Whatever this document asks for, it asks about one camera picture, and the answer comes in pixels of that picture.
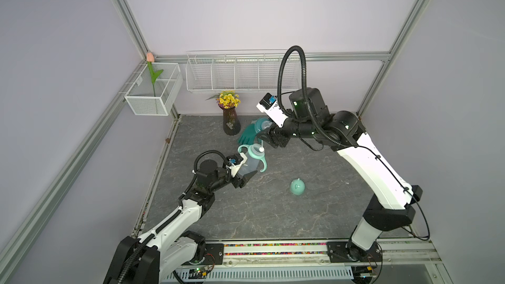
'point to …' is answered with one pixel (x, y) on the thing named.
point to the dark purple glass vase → (231, 124)
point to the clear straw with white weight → (262, 148)
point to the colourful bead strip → (276, 249)
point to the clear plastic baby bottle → (251, 163)
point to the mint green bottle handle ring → (254, 156)
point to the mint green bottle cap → (297, 187)
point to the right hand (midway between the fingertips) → (264, 125)
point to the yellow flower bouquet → (227, 99)
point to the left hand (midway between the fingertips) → (249, 163)
